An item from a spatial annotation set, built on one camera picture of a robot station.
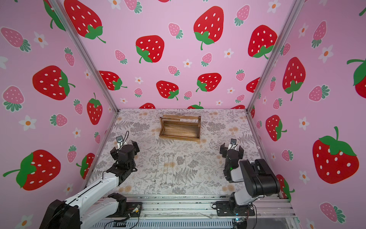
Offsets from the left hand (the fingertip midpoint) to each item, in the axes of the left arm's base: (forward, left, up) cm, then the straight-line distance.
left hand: (125, 144), depth 84 cm
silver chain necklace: (-5, -18, -14) cm, 23 cm away
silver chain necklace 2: (+1, -22, -15) cm, 26 cm away
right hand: (+4, -69, -7) cm, 69 cm away
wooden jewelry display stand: (+25, -31, -15) cm, 43 cm away
